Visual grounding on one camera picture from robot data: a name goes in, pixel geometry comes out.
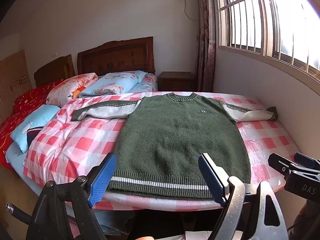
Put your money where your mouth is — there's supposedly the floral curtain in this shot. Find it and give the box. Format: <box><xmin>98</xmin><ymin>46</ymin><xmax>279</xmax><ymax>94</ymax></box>
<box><xmin>195</xmin><ymin>0</ymin><xmax>217</xmax><ymax>93</ymax></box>

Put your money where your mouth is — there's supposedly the dark wooden nightstand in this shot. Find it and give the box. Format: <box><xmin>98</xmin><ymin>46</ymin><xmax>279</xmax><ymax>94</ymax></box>
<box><xmin>159</xmin><ymin>71</ymin><xmax>196</xmax><ymax>92</ymax></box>

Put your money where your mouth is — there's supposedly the black rod with metal tip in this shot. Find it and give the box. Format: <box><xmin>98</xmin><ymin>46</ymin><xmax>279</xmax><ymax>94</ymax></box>
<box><xmin>5</xmin><ymin>203</ymin><xmax>33</xmax><ymax>228</ymax></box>

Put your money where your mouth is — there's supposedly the plain light blue pillow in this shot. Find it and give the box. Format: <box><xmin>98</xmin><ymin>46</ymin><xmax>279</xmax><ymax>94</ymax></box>
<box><xmin>10</xmin><ymin>104</ymin><xmax>61</xmax><ymax>154</ymax></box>

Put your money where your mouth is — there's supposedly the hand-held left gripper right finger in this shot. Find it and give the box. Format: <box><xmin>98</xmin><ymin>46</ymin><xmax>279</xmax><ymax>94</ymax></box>
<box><xmin>198</xmin><ymin>152</ymin><xmax>288</xmax><ymax>240</ymax></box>

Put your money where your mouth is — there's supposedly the wall cable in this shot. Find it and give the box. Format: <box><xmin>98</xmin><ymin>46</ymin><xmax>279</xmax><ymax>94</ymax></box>
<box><xmin>183</xmin><ymin>0</ymin><xmax>199</xmax><ymax>21</ymax></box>

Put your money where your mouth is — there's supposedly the floral pink pillow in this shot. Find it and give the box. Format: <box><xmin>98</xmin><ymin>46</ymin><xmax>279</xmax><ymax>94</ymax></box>
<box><xmin>46</xmin><ymin>72</ymin><xmax>98</xmax><ymax>108</ymax></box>

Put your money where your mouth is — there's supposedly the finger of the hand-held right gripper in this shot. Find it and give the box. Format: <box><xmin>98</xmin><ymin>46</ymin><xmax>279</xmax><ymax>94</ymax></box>
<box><xmin>268</xmin><ymin>153</ymin><xmax>296</xmax><ymax>180</ymax></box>
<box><xmin>293</xmin><ymin>152</ymin><xmax>318</xmax><ymax>170</ymax></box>

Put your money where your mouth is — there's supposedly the large carved wooden headboard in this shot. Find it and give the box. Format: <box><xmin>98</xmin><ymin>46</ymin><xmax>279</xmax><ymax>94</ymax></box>
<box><xmin>77</xmin><ymin>36</ymin><xmax>156</xmax><ymax>77</ymax></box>

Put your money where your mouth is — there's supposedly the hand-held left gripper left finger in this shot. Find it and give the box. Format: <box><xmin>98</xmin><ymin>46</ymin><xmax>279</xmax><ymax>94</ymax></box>
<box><xmin>25</xmin><ymin>152</ymin><xmax>118</xmax><ymax>240</ymax></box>

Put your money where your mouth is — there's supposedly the light blue floral pillow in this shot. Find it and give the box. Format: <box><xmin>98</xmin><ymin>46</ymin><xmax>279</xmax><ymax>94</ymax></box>
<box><xmin>79</xmin><ymin>70</ymin><xmax>148</xmax><ymax>97</ymax></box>

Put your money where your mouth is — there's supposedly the pink checked quilt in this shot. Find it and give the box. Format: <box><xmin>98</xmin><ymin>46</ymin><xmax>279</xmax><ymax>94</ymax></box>
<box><xmin>23</xmin><ymin>91</ymin><xmax>300</xmax><ymax>210</ymax></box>

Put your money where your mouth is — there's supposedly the red patterned bedsheet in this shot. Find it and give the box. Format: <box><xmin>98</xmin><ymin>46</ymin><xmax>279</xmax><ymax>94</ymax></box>
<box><xmin>0</xmin><ymin>79</ymin><xmax>65</xmax><ymax>171</ymax></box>

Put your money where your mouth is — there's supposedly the window with metal grille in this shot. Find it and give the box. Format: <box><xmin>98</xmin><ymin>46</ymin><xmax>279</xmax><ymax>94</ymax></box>
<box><xmin>214</xmin><ymin>0</ymin><xmax>320</xmax><ymax>78</ymax></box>

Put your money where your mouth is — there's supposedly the person's right forearm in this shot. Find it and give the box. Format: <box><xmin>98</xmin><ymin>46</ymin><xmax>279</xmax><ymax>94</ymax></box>
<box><xmin>293</xmin><ymin>201</ymin><xmax>320</xmax><ymax>240</ymax></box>

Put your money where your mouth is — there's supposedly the green knit sweater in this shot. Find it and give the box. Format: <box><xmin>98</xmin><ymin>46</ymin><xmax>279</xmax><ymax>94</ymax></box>
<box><xmin>71</xmin><ymin>92</ymin><xmax>279</xmax><ymax>202</ymax></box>

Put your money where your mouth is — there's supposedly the small wooden headboard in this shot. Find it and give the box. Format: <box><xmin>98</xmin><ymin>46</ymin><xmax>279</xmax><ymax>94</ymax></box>
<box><xmin>34</xmin><ymin>54</ymin><xmax>76</xmax><ymax>87</ymax></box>

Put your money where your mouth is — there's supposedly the light wooden wardrobe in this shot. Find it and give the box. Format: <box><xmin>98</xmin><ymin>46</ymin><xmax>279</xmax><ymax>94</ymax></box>
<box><xmin>0</xmin><ymin>50</ymin><xmax>32</xmax><ymax>123</ymax></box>

